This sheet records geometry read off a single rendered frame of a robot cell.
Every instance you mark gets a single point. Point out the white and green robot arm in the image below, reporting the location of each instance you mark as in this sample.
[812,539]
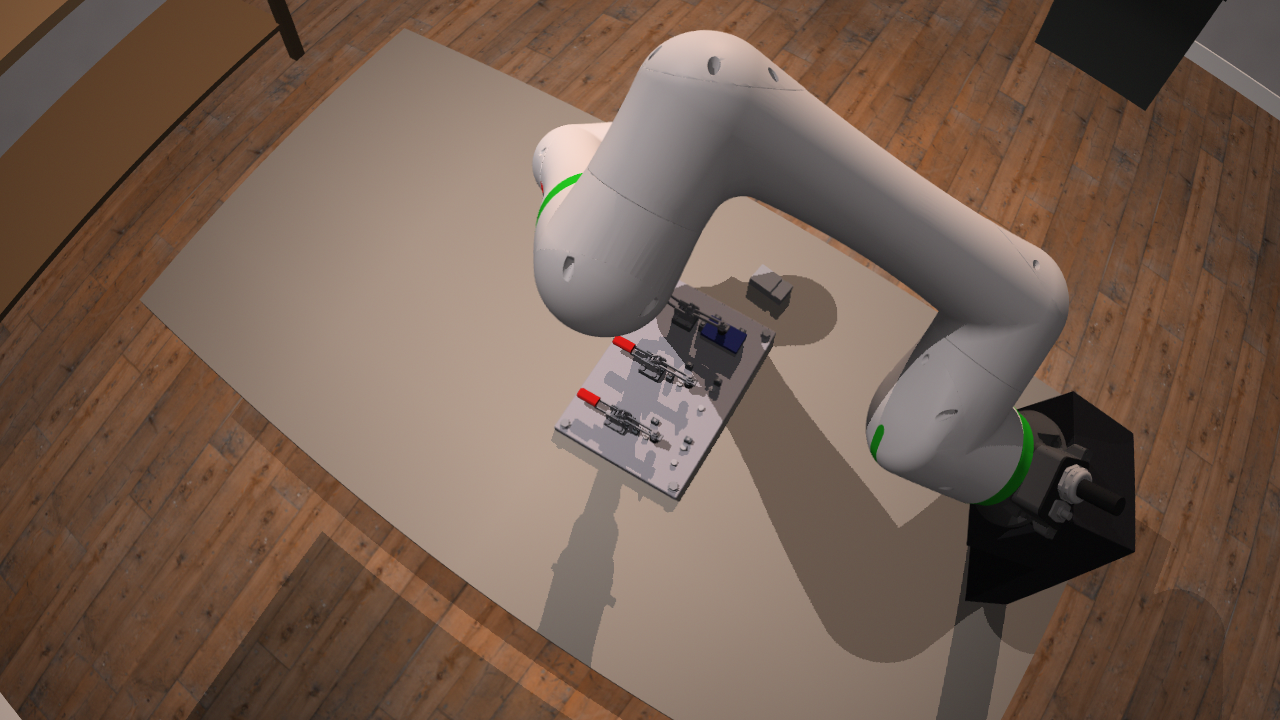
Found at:
[708,118]

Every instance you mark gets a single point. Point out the blue rectangular plate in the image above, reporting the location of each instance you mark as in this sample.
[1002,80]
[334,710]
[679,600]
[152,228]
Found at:
[730,343]

